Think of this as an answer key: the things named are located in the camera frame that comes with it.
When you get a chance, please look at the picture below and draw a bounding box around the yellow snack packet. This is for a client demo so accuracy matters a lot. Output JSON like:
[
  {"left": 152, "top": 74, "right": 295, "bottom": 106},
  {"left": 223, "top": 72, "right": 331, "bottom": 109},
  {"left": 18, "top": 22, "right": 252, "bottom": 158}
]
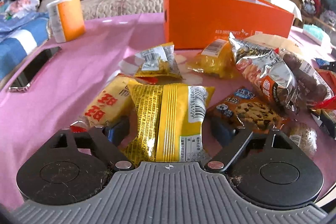
[{"left": 124, "top": 83, "right": 215, "bottom": 165}]

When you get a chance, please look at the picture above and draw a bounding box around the clear brown cake packet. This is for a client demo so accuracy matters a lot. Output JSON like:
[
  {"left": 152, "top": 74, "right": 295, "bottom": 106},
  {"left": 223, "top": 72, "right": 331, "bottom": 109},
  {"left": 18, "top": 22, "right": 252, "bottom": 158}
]
[{"left": 281, "top": 120, "right": 317, "bottom": 159}]

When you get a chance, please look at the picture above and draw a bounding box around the orange shoe box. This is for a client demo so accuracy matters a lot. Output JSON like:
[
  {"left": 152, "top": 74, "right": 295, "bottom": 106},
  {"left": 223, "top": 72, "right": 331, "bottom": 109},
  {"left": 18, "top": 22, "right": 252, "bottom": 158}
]
[{"left": 163, "top": 0, "right": 294, "bottom": 50}]

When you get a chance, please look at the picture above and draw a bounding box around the pink quilted sofa cover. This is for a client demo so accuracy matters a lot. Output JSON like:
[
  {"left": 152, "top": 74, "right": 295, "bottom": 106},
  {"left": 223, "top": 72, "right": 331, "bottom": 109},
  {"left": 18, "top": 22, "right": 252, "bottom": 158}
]
[{"left": 81, "top": 0, "right": 163, "bottom": 20}]

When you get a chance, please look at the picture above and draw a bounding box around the black smartphone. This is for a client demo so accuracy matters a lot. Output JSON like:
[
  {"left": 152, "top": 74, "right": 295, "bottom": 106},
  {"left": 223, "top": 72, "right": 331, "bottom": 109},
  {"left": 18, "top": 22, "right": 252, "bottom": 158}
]
[{"left": 8, "top": 46, "right": 62, "bottom": 93}]

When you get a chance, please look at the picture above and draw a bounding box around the silver foil snack packet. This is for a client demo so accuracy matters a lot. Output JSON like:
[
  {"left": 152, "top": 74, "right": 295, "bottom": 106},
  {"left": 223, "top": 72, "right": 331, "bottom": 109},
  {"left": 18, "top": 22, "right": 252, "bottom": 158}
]
[{"left": 228, "top": 33, "right": 298, "bottom": 113}]

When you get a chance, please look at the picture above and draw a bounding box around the small yellow silver packet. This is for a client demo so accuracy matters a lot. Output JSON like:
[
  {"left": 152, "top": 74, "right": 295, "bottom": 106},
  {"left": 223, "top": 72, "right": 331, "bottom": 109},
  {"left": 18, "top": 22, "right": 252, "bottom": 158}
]
[{"left": 134, "top": 43, "right": 182, "bottom": 80}]

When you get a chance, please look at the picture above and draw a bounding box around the wicker chair with clothes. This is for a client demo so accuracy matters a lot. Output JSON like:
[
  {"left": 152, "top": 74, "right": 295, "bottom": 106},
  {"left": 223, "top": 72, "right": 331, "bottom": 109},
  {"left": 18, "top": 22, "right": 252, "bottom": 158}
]
[{"left": 290, "top": 0, "right": 335, "bottom": 28}]

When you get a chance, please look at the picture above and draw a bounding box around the teal tissue pack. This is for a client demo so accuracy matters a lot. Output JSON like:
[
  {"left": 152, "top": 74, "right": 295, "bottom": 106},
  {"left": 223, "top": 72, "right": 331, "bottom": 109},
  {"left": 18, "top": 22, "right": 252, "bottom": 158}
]
[{"left": 302, "top": 24, "right": 331, "bottom": 46}]

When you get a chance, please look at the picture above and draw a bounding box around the yellow clear barcode packet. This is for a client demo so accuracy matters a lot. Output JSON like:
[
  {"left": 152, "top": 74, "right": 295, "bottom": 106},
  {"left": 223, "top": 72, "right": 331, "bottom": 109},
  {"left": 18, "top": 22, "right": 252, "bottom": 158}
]
[{"left": 186, "top": 39, "right": 238, "bottom": 80}]

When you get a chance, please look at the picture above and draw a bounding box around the blue striped bedding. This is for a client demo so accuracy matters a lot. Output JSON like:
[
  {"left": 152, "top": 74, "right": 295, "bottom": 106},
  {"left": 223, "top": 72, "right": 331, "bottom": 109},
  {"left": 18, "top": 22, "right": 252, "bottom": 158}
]
[{"left": 1, "top": 12, "right": 50, "bottom": 80}]

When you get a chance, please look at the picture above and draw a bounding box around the red snack packet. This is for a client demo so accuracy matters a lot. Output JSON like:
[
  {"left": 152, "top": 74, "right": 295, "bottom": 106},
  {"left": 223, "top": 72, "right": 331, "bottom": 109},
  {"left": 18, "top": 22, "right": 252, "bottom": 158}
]
[{"left": 310, "top": 69, "right": 335, "bottom": 139}]

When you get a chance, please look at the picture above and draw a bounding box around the brown sausage snack bag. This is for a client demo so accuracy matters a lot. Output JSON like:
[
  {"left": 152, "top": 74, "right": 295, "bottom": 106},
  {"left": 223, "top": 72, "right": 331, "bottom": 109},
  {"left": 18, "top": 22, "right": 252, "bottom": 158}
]
[{"left": 278, "top": 48, "right": 334, "bottom": 106}]

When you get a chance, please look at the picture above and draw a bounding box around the beige paper snack bag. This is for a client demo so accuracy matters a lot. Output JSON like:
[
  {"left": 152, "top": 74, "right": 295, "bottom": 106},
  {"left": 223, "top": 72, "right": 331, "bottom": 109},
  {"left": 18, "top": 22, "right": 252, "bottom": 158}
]
[{"left": 244, "top": 34, "right": 303, "bottom": 59}]

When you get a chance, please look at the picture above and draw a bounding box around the red yellow cracker packet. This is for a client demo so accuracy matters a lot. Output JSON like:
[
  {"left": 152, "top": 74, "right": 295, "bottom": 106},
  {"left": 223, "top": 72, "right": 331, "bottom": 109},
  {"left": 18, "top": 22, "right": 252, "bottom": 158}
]
[{"left": 70, "top": 74, "right": 158, "bottom": 132}]

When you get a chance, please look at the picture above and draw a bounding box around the chocolate chip cookie packet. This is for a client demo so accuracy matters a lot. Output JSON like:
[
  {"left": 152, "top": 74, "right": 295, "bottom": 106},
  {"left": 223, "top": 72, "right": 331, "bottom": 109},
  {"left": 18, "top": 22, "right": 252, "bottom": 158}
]
[{"left": 207, "top": 87, "right": 290, "bottom": 134}]

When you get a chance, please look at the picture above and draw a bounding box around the orange cylindrical canister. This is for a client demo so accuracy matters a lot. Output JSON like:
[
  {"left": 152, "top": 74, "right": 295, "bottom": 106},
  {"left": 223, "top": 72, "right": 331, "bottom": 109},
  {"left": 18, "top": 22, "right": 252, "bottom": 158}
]
[{"left": 47, "top": 0, "right": 85, "bottom": 43}]

